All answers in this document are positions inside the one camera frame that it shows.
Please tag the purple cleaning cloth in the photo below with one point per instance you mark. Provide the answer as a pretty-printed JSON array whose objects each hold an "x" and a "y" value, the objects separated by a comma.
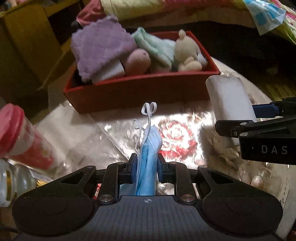
[{"x": 96, "y": 45}]

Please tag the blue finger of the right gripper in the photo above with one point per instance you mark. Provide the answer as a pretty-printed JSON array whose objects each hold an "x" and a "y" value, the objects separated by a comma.
[{"x": 266, "y": 110}]

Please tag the pink lidded cup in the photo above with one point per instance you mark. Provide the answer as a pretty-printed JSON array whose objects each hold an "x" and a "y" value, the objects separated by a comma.
[{"x": 21, "y": 141}]

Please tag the wooden cabinet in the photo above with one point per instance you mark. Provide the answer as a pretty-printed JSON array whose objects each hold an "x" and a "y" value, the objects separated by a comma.
[{"x": 30, "y": 43}]

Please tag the mint green towel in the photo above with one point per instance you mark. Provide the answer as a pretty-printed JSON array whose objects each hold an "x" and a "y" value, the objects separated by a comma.
[{"x": 161, "y": 51}]

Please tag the pink pig plush toy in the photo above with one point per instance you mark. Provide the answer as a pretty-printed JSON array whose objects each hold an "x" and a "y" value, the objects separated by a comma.
[{"x": 136, "y": 63}]

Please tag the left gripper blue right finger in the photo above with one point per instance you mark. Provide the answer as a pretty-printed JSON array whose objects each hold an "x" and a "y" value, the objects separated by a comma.
[{"x": 170, "y": 172}]

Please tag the blue face mask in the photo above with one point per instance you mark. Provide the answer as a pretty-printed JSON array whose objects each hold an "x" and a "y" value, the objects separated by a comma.
[{"x": 147, "y": 147}]

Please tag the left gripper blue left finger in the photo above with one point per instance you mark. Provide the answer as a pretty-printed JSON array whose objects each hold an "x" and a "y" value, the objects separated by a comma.
[{"x": 125, "y": 172}]

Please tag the clear glass bottle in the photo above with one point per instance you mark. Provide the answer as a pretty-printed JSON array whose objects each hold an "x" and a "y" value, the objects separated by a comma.
[{"x": 17, "y": 180}]

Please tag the white sponge block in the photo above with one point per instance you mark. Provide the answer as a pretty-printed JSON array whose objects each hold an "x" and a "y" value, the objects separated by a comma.
[
  {"x": 229, "y": 98},
  {"x": 114, "y": 69}
]

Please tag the red storage box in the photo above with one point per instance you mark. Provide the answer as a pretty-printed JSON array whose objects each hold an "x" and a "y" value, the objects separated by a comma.
[{"x": 134, "y": 91}]

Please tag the colourful patchwork quilt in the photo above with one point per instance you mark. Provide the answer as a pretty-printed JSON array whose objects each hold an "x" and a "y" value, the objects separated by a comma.
[{"x": 266, "y": 16}]

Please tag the beige teddy bear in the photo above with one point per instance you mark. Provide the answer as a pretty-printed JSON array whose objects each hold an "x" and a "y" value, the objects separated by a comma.
[{"x": 188, "y": 54}]

